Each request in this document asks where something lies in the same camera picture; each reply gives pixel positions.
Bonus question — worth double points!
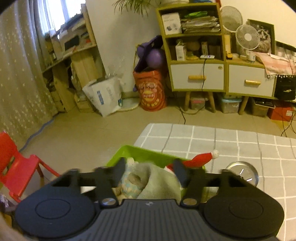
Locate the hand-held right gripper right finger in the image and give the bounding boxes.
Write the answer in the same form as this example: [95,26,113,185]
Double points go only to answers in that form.
[172,159,255,207]

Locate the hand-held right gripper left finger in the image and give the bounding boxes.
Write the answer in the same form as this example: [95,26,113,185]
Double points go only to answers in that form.
[50,158,127,207]

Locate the beige bunny plush checkered dress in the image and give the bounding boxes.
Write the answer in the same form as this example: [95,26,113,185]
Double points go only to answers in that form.
[118,158,148,200]

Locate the grey plush toy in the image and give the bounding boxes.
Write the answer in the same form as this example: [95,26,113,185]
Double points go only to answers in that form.
[136,162,183,200]

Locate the white plush with red hat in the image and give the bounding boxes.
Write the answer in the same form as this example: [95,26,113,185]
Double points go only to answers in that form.
[165,149,220,173]

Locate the green plastic tray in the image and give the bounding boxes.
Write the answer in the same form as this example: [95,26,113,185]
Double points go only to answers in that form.
[106,145,206,172]

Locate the clear jar with metal lid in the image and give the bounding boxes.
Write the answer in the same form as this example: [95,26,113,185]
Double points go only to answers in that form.
[225,161,259,188]

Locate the round white fan base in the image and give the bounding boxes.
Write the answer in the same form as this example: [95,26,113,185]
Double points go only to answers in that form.
[118,97,140,113]

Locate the clear storage box pink contents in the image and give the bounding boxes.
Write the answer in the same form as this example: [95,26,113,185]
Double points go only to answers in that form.
[190,97,206,110]

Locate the white paper bag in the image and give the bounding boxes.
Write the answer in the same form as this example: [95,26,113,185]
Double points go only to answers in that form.
[82,76,123,117]

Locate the orange printed barrel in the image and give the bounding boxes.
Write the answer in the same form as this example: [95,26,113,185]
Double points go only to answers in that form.
[133,70,167,112]

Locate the clear storage box blue lid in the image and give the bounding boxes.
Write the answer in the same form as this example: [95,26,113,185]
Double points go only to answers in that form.
[218,97,242,114]

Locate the tall yellow shelf cabinet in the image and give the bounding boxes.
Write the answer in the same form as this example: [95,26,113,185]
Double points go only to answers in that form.
[156,2,228,113]

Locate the red plastic chair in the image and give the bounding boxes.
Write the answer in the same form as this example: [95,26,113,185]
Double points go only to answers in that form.
[0,131,61,203]

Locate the clear storage box dark contents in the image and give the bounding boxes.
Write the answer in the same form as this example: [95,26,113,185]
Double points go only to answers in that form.
[251,98,275,116]

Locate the wooden shelf unit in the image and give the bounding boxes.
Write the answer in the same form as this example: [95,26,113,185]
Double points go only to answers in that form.
[43,5,109,114]

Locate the low yellow drawer cabinet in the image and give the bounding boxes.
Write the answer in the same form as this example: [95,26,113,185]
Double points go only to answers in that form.
[225,58,296,115]

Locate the red box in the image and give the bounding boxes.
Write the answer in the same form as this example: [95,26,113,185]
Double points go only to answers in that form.
[268,104,294,122]

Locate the purple ball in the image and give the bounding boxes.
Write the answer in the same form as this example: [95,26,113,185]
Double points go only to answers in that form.
[144,49,164,69]

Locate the small white carton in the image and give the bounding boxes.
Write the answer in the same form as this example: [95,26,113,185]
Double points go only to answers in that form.
[175,43,187,61]

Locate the purple bag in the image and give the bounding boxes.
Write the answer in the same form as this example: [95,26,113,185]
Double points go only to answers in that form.
[134,35,163,72]

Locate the black bag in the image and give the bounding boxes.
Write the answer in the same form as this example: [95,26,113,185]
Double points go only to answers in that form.
[274,76,296,100]

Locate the beige star-print curtain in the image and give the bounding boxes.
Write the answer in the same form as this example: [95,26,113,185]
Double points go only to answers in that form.
[0,7,58,146]

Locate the pink cloth with tassels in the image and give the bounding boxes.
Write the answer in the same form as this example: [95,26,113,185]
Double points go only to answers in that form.
[253,51,296,76]

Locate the stack of papers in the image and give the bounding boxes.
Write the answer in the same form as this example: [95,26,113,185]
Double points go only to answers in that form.
[180,15,221,34]

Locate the white cardboard box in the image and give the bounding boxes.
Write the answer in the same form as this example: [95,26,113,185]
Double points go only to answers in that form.
[161,13,182,35]

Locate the small white desk fan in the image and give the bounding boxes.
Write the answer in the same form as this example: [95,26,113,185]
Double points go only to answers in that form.
[235,24,260,63]

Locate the framed cat picture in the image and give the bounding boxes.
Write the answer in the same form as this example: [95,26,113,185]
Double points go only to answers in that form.
[247,19,275,54]

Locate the large white fan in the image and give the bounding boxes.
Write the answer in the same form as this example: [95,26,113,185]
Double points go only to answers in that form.
[220,6,243,33]

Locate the black power strip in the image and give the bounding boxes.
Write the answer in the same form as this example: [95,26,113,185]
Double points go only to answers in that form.
[275,40,296,50]

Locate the green potted plant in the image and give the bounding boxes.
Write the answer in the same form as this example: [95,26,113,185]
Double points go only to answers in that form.
[114,0,152,11]

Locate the black cable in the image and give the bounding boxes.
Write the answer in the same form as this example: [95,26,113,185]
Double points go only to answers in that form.
[180,59,207,126]

